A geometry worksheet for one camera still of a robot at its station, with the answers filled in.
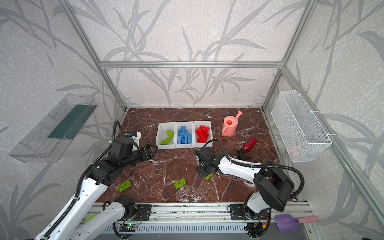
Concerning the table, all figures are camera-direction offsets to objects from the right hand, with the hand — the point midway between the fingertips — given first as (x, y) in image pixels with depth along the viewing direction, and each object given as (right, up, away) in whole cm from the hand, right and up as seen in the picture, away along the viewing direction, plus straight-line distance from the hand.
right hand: (203, 164), depth 87 cm
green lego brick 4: (+3, -7, -3) cm, 8 cm away
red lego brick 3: (0, +14, +11) cm, 18 cm away
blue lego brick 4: (-12, +13, +11) cm, 21 cm away
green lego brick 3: (-13, -9, -4) cm, 17 cm away
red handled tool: (+31, +11, +9) cm, 34 cm away
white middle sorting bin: (-9, +21, +17) cm, 29 cm away
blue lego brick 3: (-9, +14, +12) cm, 20 cm away
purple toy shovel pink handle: (+40, -23, -17) cm, 49 cm away
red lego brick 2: (-1, +18, +13) cm, 22 cm away
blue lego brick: (-15, +18, +14) cm, 27 cm away
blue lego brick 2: (-13, +21, +15) cm, 28 cm away
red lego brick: (+1, +20, +15) cm, 25 cm away
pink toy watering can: (+18, +24, +10) cm, 31 cm away
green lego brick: (-23, +16, +15) cm, 32 cm away
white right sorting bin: (-4, +23, +15) cm, 28 cm away
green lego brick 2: (-25, +12, +12) cm, 30 cm away
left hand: (-24, +14, -14) cm, 31 cm away
